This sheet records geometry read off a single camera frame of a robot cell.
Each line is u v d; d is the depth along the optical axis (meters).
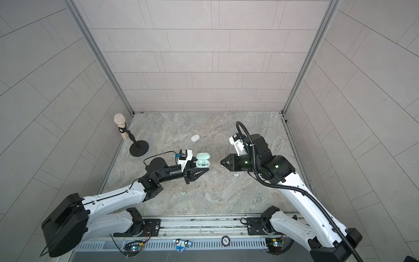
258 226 0.71
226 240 0.68
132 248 0.65
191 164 0.61
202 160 0.64
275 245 0.68
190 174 0.61
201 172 0.63
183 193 0.81
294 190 0.42
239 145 0.61
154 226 0.71
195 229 0.71
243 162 0.56
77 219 0.39
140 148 0.97
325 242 0.37
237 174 0.87
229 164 0.60
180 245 0.66
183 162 0.59
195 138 1.00
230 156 0.60
